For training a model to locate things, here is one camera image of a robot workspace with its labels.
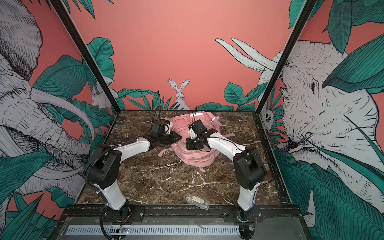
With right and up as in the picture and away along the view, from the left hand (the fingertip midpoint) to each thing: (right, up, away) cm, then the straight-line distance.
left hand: (183, 135), depth 90 cm
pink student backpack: (-4, +8, +18) cm, 20 cm away
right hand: (+2, -5, -3) cm, 6 cm away
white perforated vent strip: (-13, -44, -20) cm, 50 cm away
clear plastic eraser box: (+9, -34, -13) cm, 37 cm away
